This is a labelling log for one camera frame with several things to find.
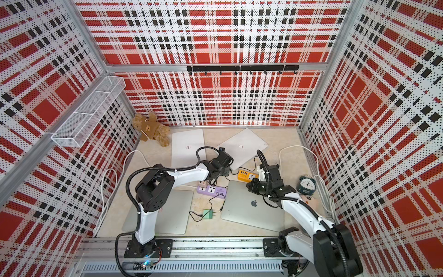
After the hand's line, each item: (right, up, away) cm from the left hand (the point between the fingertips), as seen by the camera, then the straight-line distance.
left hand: (226, 167), depth 97 cm
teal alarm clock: (+42, -8, -8) cm, 44 cm away
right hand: (+12, -7, -13) cm, 19 cm away
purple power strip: (-4, -12, -9) cm, 15 cm away
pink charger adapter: (-12, -7, -11) cm, 17 cm away
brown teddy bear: (-50, +23, +13) cm, 57 cm away
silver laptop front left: (-25, -24, -13) cm, 37 cm away
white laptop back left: (-28, +11, +14) cm, 34 cm away
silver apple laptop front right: (+8, -18, -10) cm, 23 cm away
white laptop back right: (+10, +11, +13) cm, 20 cm away
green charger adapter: (-8, -21, -16) cm, 27 cm away
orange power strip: (+11, -5, -4) cm, 13 cm away
